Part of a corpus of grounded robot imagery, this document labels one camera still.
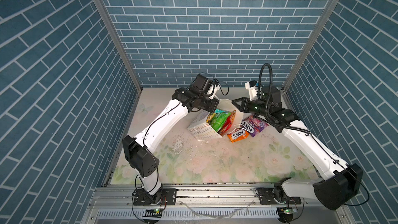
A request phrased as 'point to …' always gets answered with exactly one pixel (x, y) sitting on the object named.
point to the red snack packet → (228, 123)
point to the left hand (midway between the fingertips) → (217, 105)
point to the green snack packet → (218, 120)
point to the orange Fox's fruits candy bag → (238, 134)
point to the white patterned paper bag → (201, 129)
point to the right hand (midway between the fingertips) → (232, 99)
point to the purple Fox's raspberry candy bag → (253, 125)
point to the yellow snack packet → (210, 117)
